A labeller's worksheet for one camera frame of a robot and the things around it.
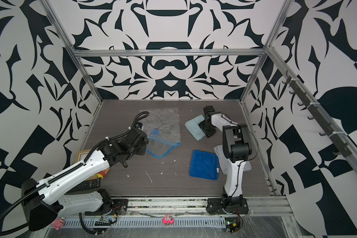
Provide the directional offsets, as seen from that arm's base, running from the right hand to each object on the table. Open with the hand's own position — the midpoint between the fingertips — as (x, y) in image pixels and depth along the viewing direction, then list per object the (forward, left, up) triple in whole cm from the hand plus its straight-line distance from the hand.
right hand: (201, 127), depth 103 cm
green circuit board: (-55, -10, -3) cm, 56 cm away
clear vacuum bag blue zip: (+3, +28, -5) cm, 28 cm away
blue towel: (-26, +1, 0) cm, 26 cm away
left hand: (-19, +35, +17) cm, 44 cm away
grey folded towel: (-24, -10, +1) cm, 26 cm away
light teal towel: (+1, +6, +1) cm, 6 cm away
